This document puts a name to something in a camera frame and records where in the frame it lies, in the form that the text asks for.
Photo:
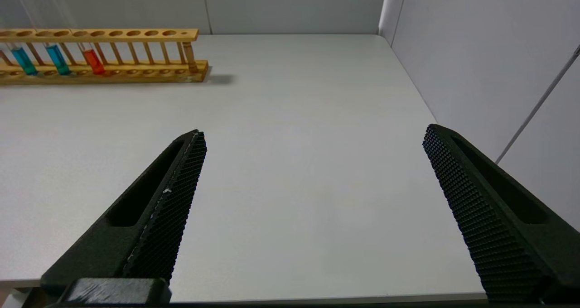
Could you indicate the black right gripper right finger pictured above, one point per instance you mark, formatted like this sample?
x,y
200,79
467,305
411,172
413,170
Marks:
x,y
489,217

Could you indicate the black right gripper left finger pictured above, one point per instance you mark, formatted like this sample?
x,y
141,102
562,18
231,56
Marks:
x,y
158,217

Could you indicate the test tube with teal liquid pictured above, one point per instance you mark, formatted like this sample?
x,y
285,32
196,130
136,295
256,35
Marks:
x,y
23,62

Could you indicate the wooden test tube rack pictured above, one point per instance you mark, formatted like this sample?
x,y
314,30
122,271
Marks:
x,y
136,74

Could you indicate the test tube with red liquid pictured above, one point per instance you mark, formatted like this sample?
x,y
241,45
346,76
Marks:
x,y
94,62

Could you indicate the test tube with blue liquid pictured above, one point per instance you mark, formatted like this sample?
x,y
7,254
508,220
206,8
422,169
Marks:
x,y
58,61

